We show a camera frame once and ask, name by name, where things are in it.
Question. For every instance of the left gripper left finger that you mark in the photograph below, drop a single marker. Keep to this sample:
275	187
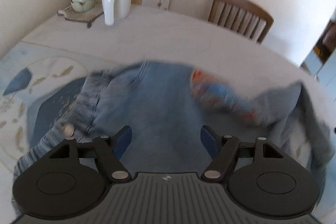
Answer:
121	141

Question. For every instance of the light blue cabinet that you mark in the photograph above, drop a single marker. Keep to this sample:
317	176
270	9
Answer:
322	71

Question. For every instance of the woven trivet mat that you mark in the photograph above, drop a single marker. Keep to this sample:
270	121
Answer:
87	17

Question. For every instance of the blue patterned table mat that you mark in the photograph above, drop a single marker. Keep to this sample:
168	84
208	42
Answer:
32	75

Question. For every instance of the blue denim jeans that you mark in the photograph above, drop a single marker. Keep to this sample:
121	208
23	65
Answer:
166	105

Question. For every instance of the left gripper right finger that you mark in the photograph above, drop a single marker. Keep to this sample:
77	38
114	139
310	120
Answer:
210	140

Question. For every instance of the wooden slat chair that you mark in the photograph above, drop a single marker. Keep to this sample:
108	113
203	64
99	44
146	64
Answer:
242	17

